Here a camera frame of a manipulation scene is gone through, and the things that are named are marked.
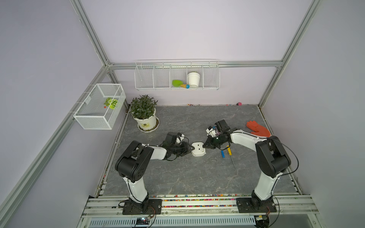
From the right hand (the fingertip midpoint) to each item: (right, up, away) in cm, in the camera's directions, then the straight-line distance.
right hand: (202, 145), depth 91 cm
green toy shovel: (-17, +42, +8) cm, 46 cm away
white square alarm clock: (-2, -3, 0) cm, 4 cm away
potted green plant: (-39, +24, +1) cm, 46 cm away
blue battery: (+14, -6, +2) cm, 15 cm away
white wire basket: (-61, +24, -7) cm, 66 cm away
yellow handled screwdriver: (+18, -5, +2) cm, 19 cm away
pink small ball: (+36, +31, +33) cm, 57 cm away
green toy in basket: (-53, +26, -11) cm, 61 cm away
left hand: (-6, -3, -1) cm, 7 cm away
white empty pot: (-6, +43, 0) cm, 44 cm away
